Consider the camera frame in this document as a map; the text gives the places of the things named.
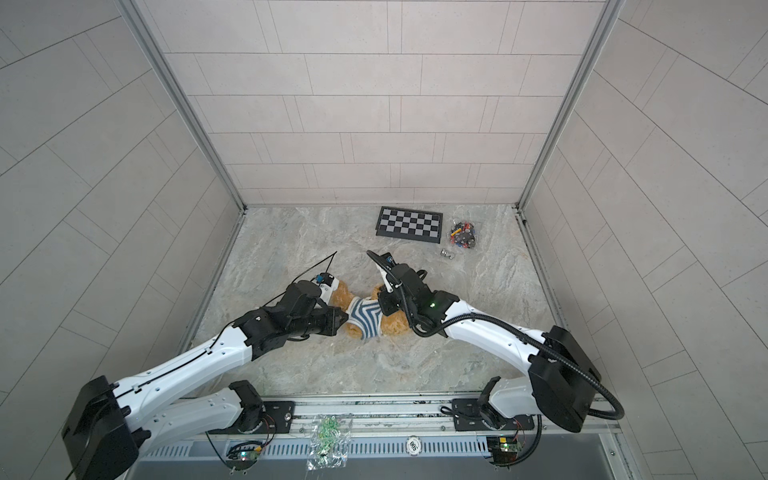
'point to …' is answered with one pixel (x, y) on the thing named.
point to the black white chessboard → (410, 224)
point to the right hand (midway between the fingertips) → (379, 291)
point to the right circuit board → (503, 449)
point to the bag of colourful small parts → (463, 234)
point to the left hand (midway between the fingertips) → (356, 317)
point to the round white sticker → (413, 444)
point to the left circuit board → (243, 455)
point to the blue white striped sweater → (367, 315)
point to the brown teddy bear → (394, 324)
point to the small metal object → (446, 254)
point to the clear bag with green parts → (329, 445)
